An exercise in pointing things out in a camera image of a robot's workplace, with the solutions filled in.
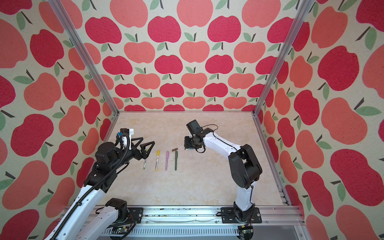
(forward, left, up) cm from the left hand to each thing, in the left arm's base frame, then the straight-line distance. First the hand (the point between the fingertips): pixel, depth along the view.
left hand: (150, 142), depth 71 cm
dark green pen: (+7, -10, -27) cm, 30 cm away
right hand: (+11, -19, -18) cm, 28 cm away
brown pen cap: (+12, -9, -27) cm, 30 cm away
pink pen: (+8, -4, -27) cm, 28 cm away
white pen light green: (+1, +9, -27) cm, 28 cm away
